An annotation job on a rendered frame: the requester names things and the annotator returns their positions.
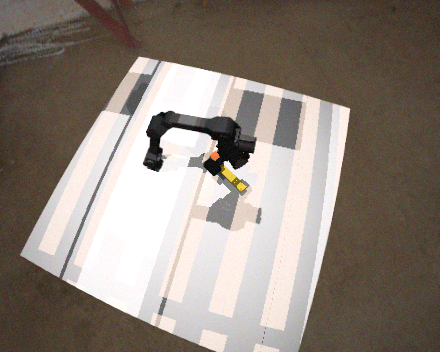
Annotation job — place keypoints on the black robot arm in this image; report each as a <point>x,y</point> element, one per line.
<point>222,129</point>

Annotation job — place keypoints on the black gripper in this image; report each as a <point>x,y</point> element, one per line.
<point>212,166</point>

